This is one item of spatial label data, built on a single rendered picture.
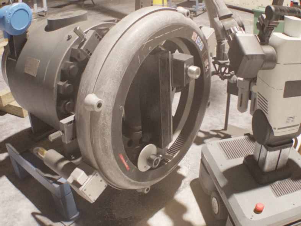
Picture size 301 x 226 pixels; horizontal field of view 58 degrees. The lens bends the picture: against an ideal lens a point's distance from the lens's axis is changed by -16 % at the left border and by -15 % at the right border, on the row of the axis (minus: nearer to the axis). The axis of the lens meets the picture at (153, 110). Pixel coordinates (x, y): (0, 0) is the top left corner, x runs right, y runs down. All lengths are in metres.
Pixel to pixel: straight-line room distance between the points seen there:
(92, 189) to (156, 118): 0.36
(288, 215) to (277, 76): 0.58
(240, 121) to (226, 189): 1.08
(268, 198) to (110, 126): 0.74
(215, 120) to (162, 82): 1.28
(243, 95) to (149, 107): 0.89
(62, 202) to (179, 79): 0.80
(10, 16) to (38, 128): 0.69
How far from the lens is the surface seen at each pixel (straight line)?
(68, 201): 1.51
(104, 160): 1.03
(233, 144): 1.61
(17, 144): 1.76
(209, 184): 1.58
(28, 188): 1.84
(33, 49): 1.47
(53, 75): 1.26
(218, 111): 2.46
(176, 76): 1.12
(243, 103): 1.95
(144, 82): 1.13
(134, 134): 1.30
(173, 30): 1.12
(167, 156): 1.29
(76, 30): 0.97
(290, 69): 1.15
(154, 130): 1.21
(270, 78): 1.16
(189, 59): 1.12
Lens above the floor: 1.16
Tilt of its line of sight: 28 degrees down
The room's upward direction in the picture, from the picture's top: 1 degrees counter-clockwise
